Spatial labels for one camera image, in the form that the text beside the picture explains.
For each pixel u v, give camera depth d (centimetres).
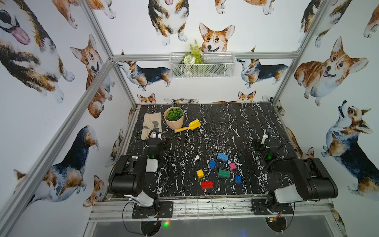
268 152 72
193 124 107
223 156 90
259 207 73
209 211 73
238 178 82
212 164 86
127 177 46
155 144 72
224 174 84
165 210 74
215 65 92
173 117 100
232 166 88
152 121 110
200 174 82
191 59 82
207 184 80
